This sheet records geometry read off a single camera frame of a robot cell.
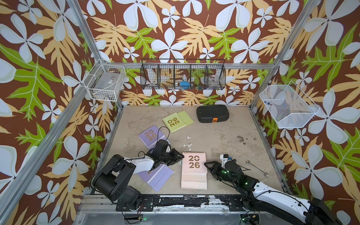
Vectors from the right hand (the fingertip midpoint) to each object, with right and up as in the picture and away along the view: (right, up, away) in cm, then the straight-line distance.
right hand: (203, 166), depth 81 cm
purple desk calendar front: (-27, -8, +3) cm, 29 cm away
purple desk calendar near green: (-34, +16, +18) cm, 41 cm away
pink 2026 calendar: (-5, -7, 0) cm, 9 cm away
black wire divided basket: (-12, +59, +16) cm, 63 cm away
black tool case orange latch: (+12, +32, +28) cm, 44 cm away
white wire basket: (-60, +50, +5) cm, 78 cm away
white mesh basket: (+52, +35, +1) cm, 63 cm away
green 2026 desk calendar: (-15, +26, +28) cm, 41 cm away
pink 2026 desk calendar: (-5, +1, +4) cm, 7 cm away
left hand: (-11, +5, +5) cm, 13 cm away
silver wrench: (+39, -6, +4) cm, 39 cm away
